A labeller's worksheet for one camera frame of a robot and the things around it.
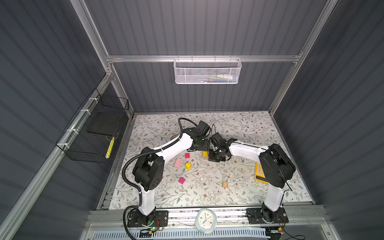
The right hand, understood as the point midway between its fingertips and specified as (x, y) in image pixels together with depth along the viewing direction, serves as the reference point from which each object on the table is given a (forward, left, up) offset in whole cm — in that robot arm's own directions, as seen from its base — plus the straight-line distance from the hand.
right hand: (211, 160), depth 93 cm
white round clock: (-33, +5, +2) cm, 33 cm away
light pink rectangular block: (-2, +21, 0) cm, 21 cm away
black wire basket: (-1, +61, +29) cm, 67 cm away
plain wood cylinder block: (-15, -7, -1) cm, 17 cm away
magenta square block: (-13, +18, -1) cm, 22 cm away
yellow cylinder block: (-5, +14, +2) cm, 15 cm away
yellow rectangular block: (+3, +4, +3) cm, 6 cm away
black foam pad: (+5, +55, +30) cm, 63 cm away
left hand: (+4, +4, +9) cm, 11 cm away
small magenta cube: (+3, +15, 0) cm, 15 cm away
